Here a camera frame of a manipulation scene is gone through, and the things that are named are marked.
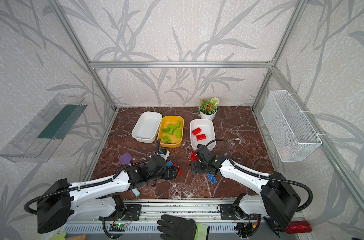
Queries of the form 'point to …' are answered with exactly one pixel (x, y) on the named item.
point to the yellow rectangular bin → (171, 131)
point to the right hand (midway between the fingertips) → (198, 161)
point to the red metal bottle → (298, 227)
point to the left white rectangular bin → (147, 127)
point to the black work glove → (172, 227)
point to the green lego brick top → (172, 126)
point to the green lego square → (166, 130)
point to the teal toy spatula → (136, 192)
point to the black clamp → (275, 227)
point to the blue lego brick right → (212, 178)
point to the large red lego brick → (194, 157)
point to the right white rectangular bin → (202, 131)
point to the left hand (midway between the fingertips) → (175, 165)
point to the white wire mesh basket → (293, 137)
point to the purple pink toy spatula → (125, 158)
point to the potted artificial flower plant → (208, 108)
